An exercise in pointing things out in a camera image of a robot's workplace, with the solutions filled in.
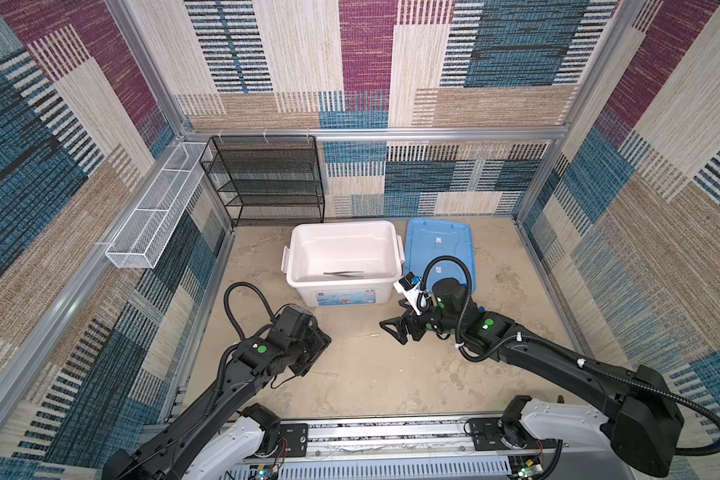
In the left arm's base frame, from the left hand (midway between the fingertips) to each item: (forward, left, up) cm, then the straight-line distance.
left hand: (329, 341), depth 78 cm
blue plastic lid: (+43, -33, -9) cm, 55 cm away
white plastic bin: (+31, -2, -8) cm, 33 cm away
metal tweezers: (+29, -3, -11) cm, 31 cm away
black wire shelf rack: (+57, +25, +7) cm, 63 cm away
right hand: (+4, -16, +5) cm, 18 cm away
